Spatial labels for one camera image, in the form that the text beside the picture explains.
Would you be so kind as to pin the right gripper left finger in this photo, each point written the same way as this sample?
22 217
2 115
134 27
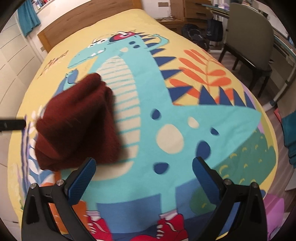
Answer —
38 221

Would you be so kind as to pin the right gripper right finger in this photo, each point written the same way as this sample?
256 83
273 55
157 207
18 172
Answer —
239 213

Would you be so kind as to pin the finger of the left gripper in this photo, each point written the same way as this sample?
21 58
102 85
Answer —
12 125

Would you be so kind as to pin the dark red knit sweater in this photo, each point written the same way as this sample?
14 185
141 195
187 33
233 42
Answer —
77 124

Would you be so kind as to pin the pink object on floor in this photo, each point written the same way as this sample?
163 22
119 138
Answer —
274 208

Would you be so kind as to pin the white wardrobe doors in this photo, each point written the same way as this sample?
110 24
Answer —
19 65

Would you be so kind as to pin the teal hanging cloth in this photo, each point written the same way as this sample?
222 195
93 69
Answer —
27 18

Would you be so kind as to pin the teal cloth right side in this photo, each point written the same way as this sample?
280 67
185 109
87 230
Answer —
289 132

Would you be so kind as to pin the dinosaur print bed cover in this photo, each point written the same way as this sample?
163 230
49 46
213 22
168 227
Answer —
172 102

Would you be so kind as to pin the wooden headboard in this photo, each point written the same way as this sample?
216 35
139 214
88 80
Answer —
80 17

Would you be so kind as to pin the desk with white legs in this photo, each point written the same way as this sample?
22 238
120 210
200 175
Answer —
282 62

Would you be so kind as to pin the grey upholstered chair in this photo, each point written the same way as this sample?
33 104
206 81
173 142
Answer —
250 39

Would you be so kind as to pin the dark bag on floor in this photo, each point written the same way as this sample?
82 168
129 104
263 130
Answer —
194 34

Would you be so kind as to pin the wooden drawer cabinet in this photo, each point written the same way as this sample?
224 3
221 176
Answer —
190 10

